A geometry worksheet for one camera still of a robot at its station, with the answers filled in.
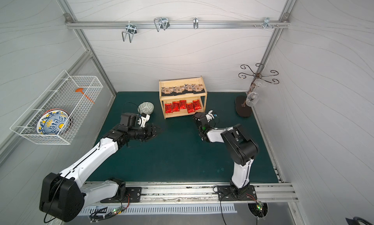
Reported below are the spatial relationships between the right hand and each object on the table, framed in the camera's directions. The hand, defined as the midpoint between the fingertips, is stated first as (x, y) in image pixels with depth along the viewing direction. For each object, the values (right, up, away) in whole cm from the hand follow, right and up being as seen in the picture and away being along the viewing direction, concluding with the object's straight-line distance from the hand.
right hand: (195, 113), depth 97 cm
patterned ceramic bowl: (-37, +4, +11) cm, 39 cm away
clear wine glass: (+34, +10, -10) cm, 37 cm away
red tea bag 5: (+1, +6, +11) cm, 13 cm away
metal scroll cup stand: (+36, +3, +14) cm, 39 cm away
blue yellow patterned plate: (-63, -2, -35) cm, 72 cm away
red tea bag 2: (-15, +5, +11) cm, 19 cm away
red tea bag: (-20, +3, +8) cm, 22 cm away
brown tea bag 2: (-11, +16, -2) cm, 20 cm away
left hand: (-20, -9, -19) cm, 29 cm away
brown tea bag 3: (-19, +15, -4) cm, 24 cm away
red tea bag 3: (-9, +6, +11) cm, 16 cm away
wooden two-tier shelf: (-5, +11, -5) cm, 12 cm away
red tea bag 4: (-4, +4, +10) cm, 12 cm away
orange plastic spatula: (-64, +14, -18) cm, 68 cm away
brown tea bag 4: (+2, +17, -1) cm, 17 cm away
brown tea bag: (-5, +17, -1) cm, 18 cm away
